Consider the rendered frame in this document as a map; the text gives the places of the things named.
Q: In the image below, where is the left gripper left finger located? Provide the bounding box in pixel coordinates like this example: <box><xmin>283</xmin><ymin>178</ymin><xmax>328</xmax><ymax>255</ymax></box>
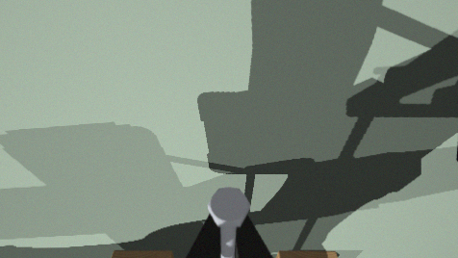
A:
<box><xmin>186</xmin><ymin>213</ymin><xmax>221</xmax><ymax>258</ymax></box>

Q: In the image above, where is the light brown wooden block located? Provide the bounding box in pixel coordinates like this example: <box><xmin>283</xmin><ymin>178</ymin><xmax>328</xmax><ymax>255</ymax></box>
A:
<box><xmin>276</xmin><ymin>251</ymin><xmax>338</xmax><ymax>258</ymax></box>
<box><xmin>112</xmin><ymin>250</ymin><xmax>174</xmax><ymax>258</ymax></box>

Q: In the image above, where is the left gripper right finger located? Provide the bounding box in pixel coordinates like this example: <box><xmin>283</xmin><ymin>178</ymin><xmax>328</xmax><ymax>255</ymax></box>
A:
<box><xmin>235</xmin><ymin>215</ymin><xmax>273</xmax><ymax>258</ymax></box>

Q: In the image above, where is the white metal rod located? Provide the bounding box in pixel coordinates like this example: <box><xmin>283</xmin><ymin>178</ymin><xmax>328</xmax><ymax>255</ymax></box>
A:
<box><xmin>208</xmin><ymin>187</ymin><xmax>250</xmax><ymax>258</ymax></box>

